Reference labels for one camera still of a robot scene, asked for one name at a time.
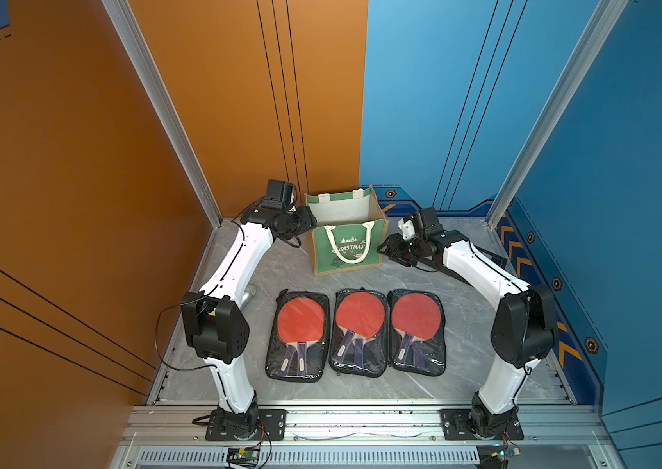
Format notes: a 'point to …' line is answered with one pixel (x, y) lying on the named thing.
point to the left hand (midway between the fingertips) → (312, 217)
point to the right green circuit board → (493, 456)
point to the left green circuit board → (244, 456)
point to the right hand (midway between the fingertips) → (383, 251)
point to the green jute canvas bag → (350, 231)
